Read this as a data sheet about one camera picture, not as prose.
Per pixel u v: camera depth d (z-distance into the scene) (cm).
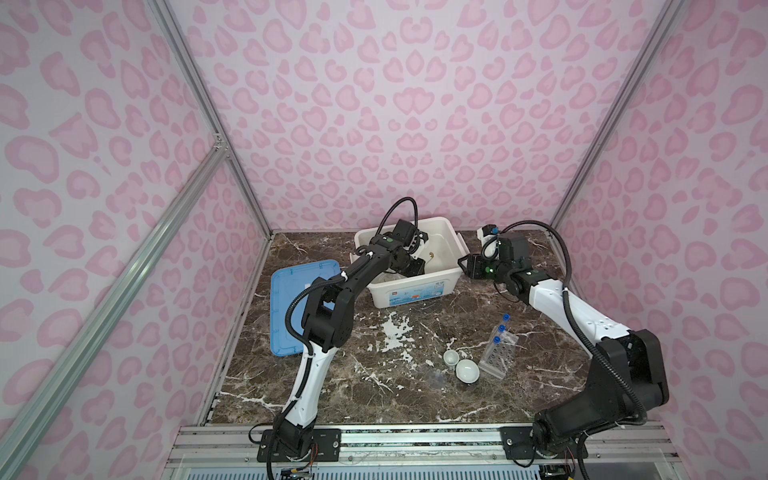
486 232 78
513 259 67
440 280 92
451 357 86
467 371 84
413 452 72
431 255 111
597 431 55
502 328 97
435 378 83
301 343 57
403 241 80
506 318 98
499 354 88
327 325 59
